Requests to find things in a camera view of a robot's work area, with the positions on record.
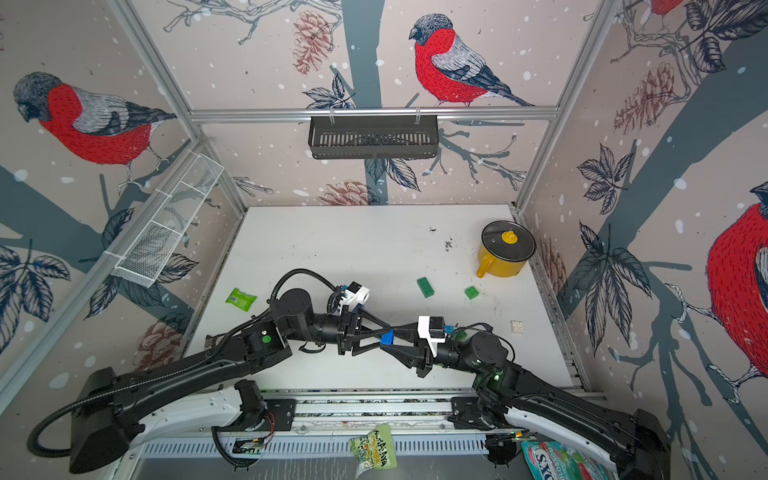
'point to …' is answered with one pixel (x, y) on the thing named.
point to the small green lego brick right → (471, 292)
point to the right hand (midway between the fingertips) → (388, 334)
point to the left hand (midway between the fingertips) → (387, 338)
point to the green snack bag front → (374, 451)
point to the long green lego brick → (425, 287)
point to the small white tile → (517, 326)
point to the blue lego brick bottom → (388, 338)
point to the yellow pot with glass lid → (504, 249)
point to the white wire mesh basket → (144, 260)
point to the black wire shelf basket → (373, 137)
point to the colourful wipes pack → (551, 461)
